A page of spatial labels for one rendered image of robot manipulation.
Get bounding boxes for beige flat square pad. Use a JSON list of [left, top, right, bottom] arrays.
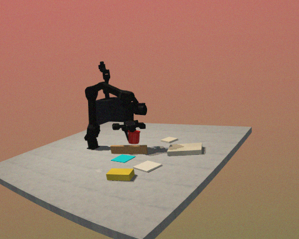
[[133, 161, 162, 173]]

